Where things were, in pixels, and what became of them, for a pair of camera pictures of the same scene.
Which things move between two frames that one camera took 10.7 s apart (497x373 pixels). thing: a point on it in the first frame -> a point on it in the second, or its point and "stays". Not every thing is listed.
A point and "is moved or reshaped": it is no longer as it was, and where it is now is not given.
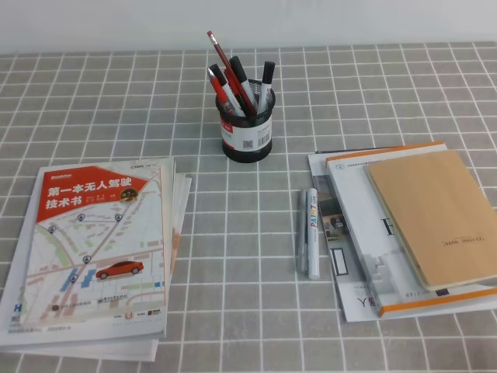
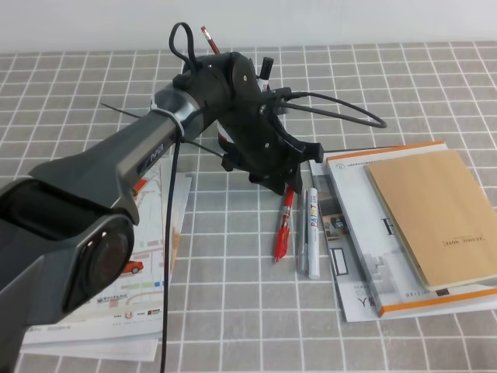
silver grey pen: x=302 y=231 stays
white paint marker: x=313 y=233 stays
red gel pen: x=219 y=91 is moved or reshaped
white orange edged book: x=394 y=286 stays
